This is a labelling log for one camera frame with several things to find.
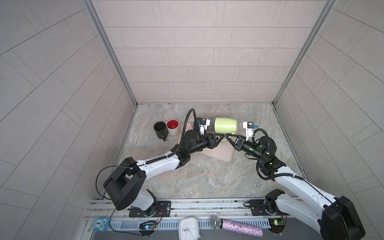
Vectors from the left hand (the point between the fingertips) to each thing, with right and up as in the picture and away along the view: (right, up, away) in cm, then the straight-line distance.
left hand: (227, 137), depth 71 cm
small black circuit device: (+23, -40, -3) cm, 46 cm away
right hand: (-1, 0, +1) cm, 1 cm away
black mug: (-37, +1, +21) cm, 43 cm away
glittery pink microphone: (-6, -36, -7) cm, 37 cm away
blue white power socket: (-57, -38, -6) cm, 68 cm away
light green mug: (-1, +6, -2) cm, 6 cm away
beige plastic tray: (+1, -10, +16) cm, 19 cm away
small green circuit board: (-36, -38, -7) cm, 53 cm away
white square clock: (-18, -38, -8) cm, 43 cm away
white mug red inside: (-31, +3, +28) cm, 42 cm away
